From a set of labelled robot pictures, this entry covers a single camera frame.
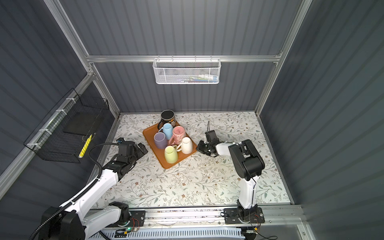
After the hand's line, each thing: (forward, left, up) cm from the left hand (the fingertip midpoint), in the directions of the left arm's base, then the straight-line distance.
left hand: (139, 149), depth 85 cm
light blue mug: (+15, -15, -2) cm, 22 cm away
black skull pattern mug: (+28, -14, -1) cm, 31 cm away
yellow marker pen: (-7, +19, +15) cm, 25 cm away
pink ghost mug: (+12, -23, -1) cm, 26 cm away
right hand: (+6, -35, -12) cm, 37 cm away
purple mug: (+8, -11, -4) cm, 14 cm away
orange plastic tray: (+22, 0, -14) cm, 26 cm away
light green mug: (-2, -18, -3) cm, 19 cm away
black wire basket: (+1, +31, +16) cm, 35 cm away
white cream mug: (+4, -27, -5) cm, 28 cm away
